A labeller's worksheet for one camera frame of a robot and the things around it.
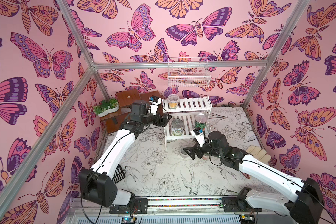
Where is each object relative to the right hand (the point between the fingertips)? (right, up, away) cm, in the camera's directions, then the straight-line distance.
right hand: (187, 145), depth 75 cm
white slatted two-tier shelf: (+5, +18, +16) cm, 25 cm away
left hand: (-11, +18, +3) cm, 21 cm away
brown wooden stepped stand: (-40, +28, +21) cm, 53 cm away
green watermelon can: (+9, +13, +6) cm, 17 cm away
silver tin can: (-5, +9, +9) cm, 14 cm away
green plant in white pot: (-52, +22, +17) cm, 59 cm away
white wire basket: (+5, +50, +31) cm, 59 cm away
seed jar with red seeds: (+8, -4, -7) cm, 12 cm away
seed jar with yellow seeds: (-7, +25, +4) cm, 27 cm away
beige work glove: (+49, -9, +17) cm, 53 cm away
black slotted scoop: (-40, -20, +10) cm, 46 cm away
